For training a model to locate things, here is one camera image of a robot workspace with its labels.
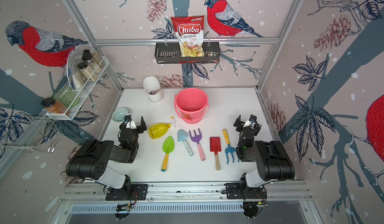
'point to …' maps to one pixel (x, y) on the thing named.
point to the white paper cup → (152, 87)
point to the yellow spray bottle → (158, 130)
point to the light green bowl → (118, 114)
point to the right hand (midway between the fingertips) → (247, 116)
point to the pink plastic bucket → (191, 104)
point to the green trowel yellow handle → (168, 148)
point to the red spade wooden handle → (215, 146)
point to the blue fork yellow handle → (228, 149)
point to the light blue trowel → (182, 135)
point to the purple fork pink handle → (197, 138)
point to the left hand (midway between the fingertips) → (136, 115)
